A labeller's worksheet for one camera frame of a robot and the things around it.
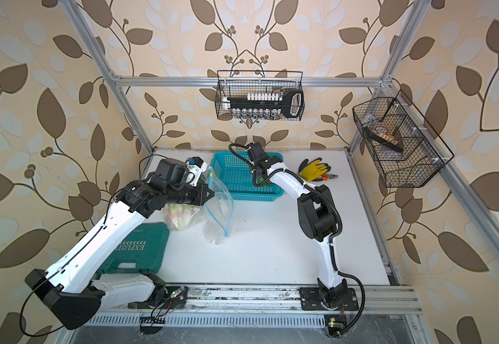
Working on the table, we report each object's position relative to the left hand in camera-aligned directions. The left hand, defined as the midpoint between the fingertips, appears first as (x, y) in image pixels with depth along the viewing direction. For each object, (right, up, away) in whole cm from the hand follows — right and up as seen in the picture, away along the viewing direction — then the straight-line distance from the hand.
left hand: (211, 190), depth 70 cm
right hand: (+18, +9, +28) cm, 34 cm away
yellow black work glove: (+44, +6, +38) cm, 59 cm away
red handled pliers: (+51, +4, +38) cm, 63 cm away
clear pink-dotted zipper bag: (-17, -12, +16) cm, 26 cm away
